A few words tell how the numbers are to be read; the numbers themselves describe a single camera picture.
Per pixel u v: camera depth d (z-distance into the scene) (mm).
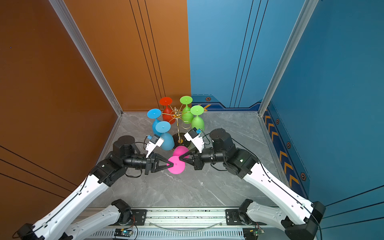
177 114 791
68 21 737
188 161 574
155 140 566
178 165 592
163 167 588
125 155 525
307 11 709
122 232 709
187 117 911
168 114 803
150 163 537
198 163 517
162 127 728
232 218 725
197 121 849
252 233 699
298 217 376
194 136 535
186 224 728
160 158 583
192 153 544
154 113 792
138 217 743
